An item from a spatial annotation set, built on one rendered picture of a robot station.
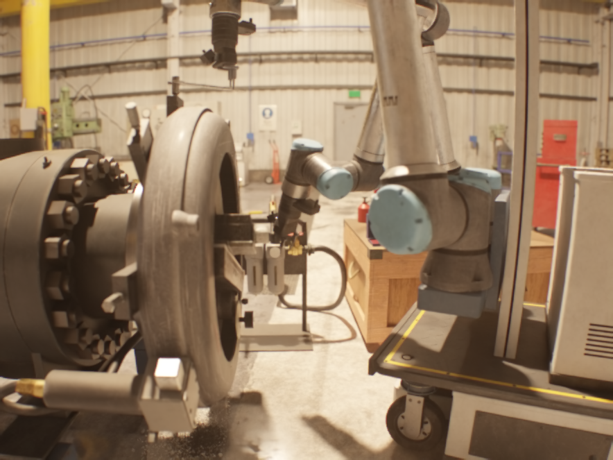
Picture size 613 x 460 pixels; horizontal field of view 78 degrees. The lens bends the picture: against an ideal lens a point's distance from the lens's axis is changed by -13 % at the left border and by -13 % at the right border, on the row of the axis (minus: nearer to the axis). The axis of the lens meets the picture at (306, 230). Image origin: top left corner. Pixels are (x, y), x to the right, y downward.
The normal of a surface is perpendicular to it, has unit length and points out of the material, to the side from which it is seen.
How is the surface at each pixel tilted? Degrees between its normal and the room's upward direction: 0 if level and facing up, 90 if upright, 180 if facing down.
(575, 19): 90
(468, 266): 70
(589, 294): 90
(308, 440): 0
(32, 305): 97
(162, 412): 113
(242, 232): 66
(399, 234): 95
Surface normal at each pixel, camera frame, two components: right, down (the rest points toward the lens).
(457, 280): -0.25, -0.17
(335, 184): 0.48, 0.55
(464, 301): -0.47, 0.16
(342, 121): -0.06, 0.18
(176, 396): 0.02, -0.84
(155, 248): 0.07, -0.11
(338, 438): 0.00, -0.98
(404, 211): -0.78, 0.20
